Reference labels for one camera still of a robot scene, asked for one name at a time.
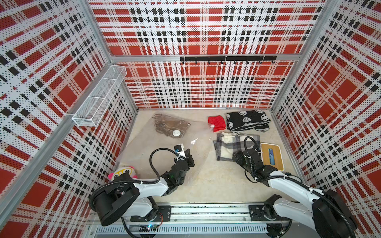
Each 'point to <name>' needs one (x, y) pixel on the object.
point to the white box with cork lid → (271, 155)
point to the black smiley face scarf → (255, 119)
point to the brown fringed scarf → (166, 125)
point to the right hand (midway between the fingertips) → (239, 156)
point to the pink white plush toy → (129, 170)
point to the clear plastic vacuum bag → (150, 153)
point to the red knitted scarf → (218, 121)
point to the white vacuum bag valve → (176, 133)
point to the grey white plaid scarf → (227, 143)
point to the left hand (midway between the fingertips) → (191, 149)
